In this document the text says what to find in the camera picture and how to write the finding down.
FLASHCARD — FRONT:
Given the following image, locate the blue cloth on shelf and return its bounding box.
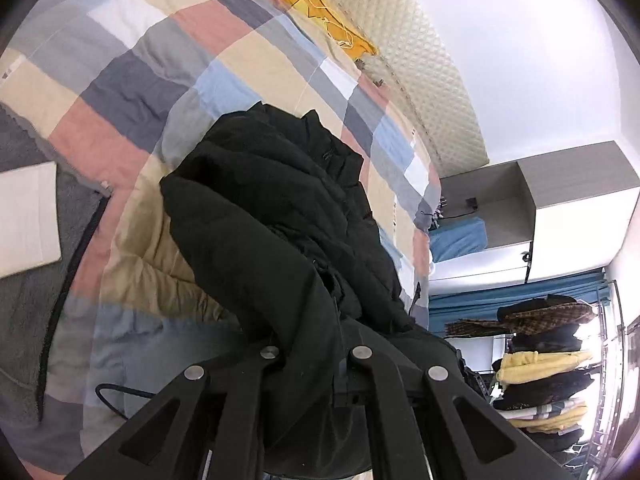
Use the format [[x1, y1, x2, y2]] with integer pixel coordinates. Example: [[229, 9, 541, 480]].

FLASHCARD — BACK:
[[428, 217, 488, 263]]

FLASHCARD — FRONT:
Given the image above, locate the white label patch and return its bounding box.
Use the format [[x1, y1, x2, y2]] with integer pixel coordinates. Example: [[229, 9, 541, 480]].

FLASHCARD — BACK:
[[0, 162, 61, 278]]

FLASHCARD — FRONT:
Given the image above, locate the black cable on bed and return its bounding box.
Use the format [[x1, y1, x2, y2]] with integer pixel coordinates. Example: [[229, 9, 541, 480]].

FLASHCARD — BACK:
[[94, 382, 156, 421]]

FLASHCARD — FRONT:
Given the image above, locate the black puffer jacket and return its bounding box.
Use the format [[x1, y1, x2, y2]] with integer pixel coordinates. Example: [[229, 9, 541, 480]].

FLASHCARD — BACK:
[[160, 103, 486, 479]]

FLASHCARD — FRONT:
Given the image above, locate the metal clothes rack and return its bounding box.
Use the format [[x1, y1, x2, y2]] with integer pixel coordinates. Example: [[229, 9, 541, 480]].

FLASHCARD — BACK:
[[577, 280, 639, 479]]

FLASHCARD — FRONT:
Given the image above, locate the yellow garment on bed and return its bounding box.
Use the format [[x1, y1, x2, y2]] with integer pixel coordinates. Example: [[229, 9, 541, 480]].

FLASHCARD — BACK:
[[283, 0, 378, 61]]

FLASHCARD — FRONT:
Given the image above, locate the grey bedside cabinet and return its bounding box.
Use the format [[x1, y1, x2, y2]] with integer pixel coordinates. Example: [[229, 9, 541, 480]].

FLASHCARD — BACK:
[[428, 141, 639, 296]]

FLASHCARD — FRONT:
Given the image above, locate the grey fleece jacket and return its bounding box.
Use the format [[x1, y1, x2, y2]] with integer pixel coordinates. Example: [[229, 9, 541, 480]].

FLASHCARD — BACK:
[[1, 112, 110, 427]]

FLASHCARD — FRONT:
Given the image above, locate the plaid patchwork quilt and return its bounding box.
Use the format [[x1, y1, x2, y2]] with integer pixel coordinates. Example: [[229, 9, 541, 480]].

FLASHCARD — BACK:
[[1, 0, 440, 477]]

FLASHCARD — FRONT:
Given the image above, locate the black charger with cable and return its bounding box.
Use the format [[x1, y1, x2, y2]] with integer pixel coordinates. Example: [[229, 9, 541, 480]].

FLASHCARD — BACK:
[[442, 197, 478, 220]]

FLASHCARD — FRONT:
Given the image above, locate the stack of folded clothes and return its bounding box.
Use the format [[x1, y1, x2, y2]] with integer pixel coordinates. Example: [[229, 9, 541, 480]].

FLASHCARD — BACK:
[[445, 295, 596, 460]]

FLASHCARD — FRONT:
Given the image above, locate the cream quilted headboard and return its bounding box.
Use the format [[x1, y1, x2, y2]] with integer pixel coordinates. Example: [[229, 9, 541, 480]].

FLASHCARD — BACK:
[[324, 0, 489, 177]]

